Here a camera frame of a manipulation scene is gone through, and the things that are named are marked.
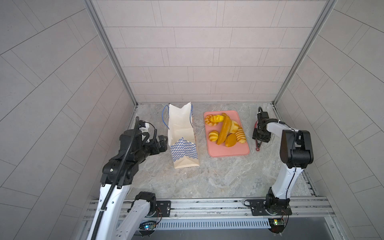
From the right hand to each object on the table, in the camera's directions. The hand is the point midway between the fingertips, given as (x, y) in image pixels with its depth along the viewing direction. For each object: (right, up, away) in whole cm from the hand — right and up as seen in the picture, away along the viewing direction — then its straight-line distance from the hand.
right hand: (257, 136), depth 100 cm
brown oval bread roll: (-20, -1, -7) cm, 21 cm away
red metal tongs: (-2, -4, -6) cm, 8 cm away
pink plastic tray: (-29, -8, -7) cm, 31 cm away
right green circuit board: (-3, -36, -32) cm, 48 cm away
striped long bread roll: (-13, +1, -6) cm, 14 cm away
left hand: (-55, +5, -33) cm, 65 cm away
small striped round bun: (-30, +2, -7) cm, 31 cm away
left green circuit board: (-61, -34, -36) cm, 78 cm away
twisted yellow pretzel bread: (-31, +11, +2) cm, 33 cm away
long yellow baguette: (-23, +6, -7) cm, 24 cm away
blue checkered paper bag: (-51, +1, -3) cm, 51 cm away
